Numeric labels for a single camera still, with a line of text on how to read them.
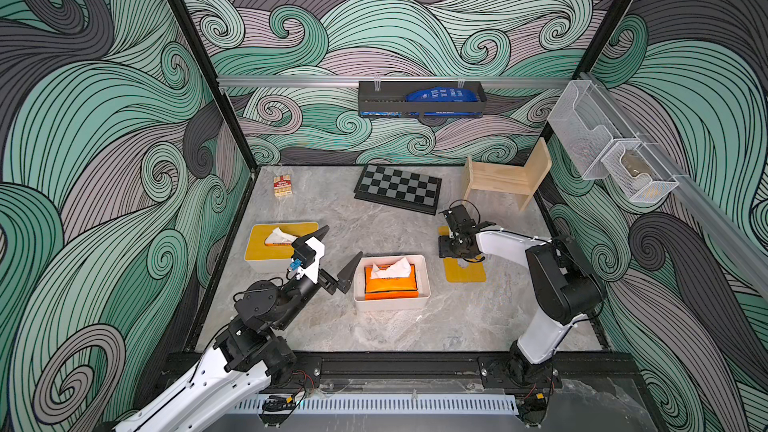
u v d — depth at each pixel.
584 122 0.79
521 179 1.03
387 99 0.96
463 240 0.71
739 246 0.51
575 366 0.76
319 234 0.61
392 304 0.80
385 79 0.94
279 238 0.82
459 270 0.92
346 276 0.55
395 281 0.81
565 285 0.48
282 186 1.13
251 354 0.49
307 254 0.49
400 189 1.08
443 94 0.92
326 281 0.54
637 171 0.66
